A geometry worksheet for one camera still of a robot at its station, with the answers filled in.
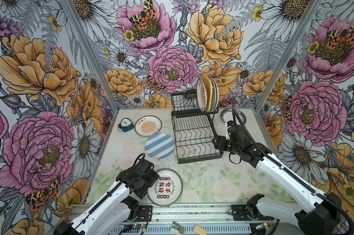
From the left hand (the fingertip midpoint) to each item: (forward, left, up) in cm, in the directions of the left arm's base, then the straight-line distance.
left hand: (153, 187), depth 80 cm
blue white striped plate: (+27, -1, -3) cm, 28 cm away
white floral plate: (+39, -35, +31) cm, 61 cm away
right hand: (+16, -35, +16) cm, 42 cm away
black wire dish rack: (+38, -25, 0) cm, 46 cm away
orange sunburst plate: (+46, +9, -3) cm, 47 cm away
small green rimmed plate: (+56, -53, -4) cm, 77 cm away
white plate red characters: (0, -6, -2) cm, 7 cm away
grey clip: (-18, -15, -2) cm, 23 cm away
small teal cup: (+42, +23, +2) cm, 48 cm away
